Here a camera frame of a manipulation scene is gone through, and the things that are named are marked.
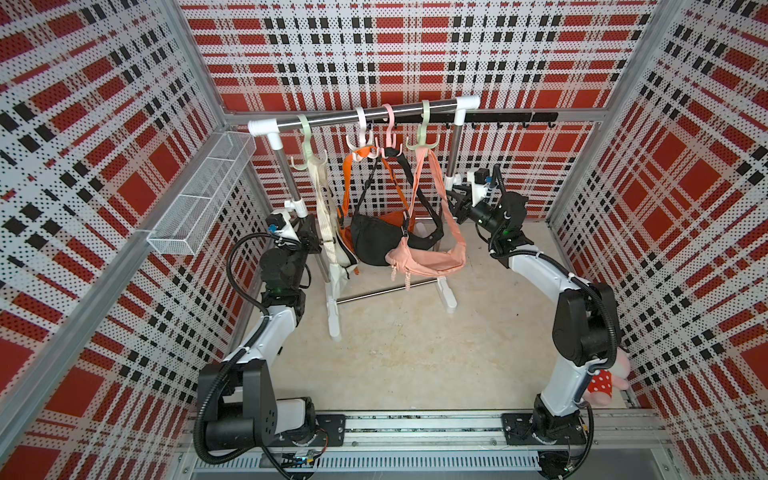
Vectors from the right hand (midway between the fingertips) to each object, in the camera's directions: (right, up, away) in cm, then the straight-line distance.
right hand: (447, 186), depth 80 cm
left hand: (-36, -8, -2) cm, 37 cm away
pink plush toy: (+38, -52, -5) cm, 65 cm away
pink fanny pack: (-10, -20, -1) cm, 23 cm away
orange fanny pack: (-28, -11, +2) cm, 30 cm away
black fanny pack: (-21, -13, +3) cm, 25 cm away
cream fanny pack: (-31, -20, +11) cm, 38 cm away
